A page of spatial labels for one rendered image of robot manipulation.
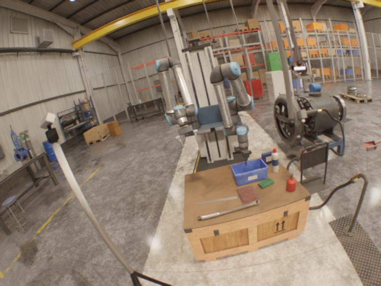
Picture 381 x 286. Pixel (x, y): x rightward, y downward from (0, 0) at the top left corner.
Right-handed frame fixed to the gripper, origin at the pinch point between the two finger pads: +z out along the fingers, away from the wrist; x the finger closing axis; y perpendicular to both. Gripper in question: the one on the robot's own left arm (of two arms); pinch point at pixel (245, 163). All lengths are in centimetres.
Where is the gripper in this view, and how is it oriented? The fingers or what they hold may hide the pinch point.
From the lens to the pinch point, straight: 175.4
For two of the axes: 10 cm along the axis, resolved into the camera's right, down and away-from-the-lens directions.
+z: 2.3, 9.2, 3.3
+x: -0.2, -3.3, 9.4
